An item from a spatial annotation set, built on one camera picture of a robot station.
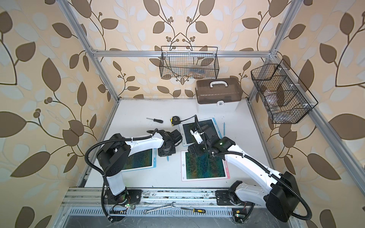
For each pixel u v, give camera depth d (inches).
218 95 43.8
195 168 33.3
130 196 29.0
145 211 27.8
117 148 18.5
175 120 41.1
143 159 34.8
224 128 40.1
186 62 37.6
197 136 28.3
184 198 29.6
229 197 25.6
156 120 41.7
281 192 15.2
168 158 34.9
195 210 27.7
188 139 38.0
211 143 23.1
